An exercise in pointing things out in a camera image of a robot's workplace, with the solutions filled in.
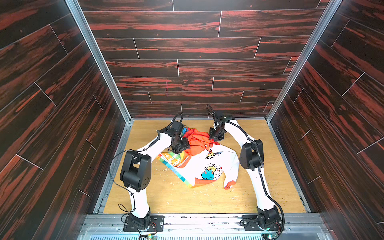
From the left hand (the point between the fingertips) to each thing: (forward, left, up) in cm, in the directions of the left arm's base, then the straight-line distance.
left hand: (188, 148), depth 93 cm
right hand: (+13, -17, -5) cm, 22 cm away
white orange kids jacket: (-6, -10, -5) cm, 12 cm away
